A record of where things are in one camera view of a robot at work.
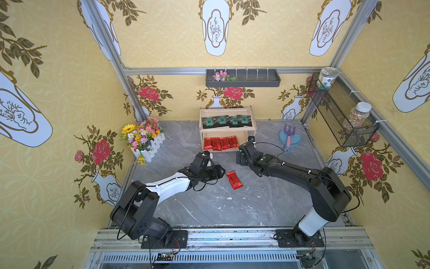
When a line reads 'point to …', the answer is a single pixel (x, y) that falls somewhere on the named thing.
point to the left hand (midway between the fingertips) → (216, 170)
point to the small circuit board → (164, 256)
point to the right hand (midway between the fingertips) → (248, 153)
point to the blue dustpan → (294, 139)
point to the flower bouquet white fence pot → (145, 139)
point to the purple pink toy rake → (289, 133)
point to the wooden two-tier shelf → (225, 128)
